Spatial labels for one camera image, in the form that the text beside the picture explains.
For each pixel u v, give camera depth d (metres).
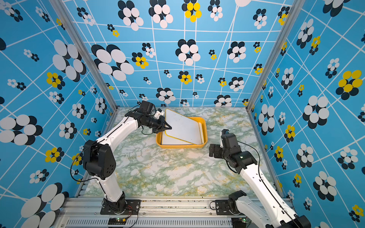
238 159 0.51
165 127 0.80
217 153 0.68
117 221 0.72
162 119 0.77
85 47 0.85
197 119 1.06
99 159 0.48
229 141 0.57
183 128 0.99
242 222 0.70
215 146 0.69
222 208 0.72
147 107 0.72
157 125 0.76
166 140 0.95
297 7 0.68
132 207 0.73
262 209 0.53
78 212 0.72
